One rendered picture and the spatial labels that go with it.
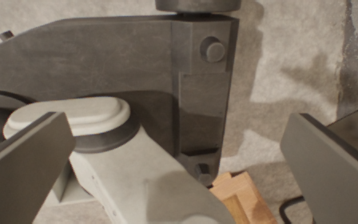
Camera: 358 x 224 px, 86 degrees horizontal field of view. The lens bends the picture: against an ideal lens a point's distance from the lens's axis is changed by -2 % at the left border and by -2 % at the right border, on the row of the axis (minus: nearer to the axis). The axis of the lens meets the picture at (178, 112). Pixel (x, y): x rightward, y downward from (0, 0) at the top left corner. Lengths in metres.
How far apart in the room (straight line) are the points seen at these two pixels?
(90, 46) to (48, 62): 0.09
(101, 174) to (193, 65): 0.27
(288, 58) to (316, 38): 0.11
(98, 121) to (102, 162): 0.07
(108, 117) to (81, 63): 0.17
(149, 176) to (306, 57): 0.72
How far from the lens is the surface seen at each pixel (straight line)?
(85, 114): 0.36
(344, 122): 1.20
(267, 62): 0.77
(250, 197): 0.92
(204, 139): 0.57
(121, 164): 0.32
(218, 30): 0.43
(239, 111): 0.81
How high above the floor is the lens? 0.61
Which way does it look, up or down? 58 degrees down
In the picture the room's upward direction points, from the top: 161 degrees clockwise
